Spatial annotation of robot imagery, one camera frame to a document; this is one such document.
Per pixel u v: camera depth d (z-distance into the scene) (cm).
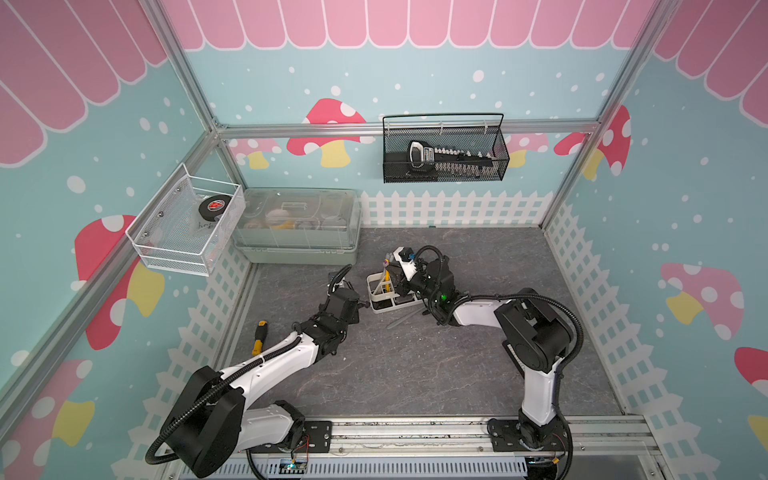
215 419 41
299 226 100
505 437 74
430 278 74
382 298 90
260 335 90
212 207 79
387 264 87
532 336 51
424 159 88
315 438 74
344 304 65
